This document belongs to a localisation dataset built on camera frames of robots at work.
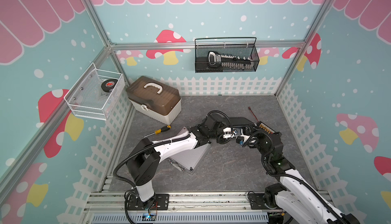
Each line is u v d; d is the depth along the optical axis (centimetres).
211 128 63
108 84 79
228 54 92
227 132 68
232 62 89
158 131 99
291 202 57
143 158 51
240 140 70
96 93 76
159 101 88
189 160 82
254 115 109
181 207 74
